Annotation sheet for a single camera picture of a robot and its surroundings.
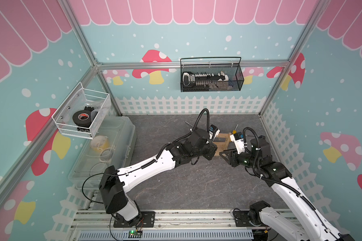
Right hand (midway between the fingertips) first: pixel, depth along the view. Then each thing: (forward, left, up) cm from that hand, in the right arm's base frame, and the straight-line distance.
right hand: (222, 152), depth 73 cm
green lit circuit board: (-31, +43, -25) cm, 58 cm away
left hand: (+2, +3, +1) cm, 4 cm away
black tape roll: (+13, +67, +13) cm, 69 cm away
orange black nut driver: (+39, +15, -22) cm, 47 cm away
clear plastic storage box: (+7, +56, -2) cm, 57 cm away
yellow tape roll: (+7, +63, -1) cm, 64 cm away
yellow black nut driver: (+28, -17, -19) cm, 38 cm away
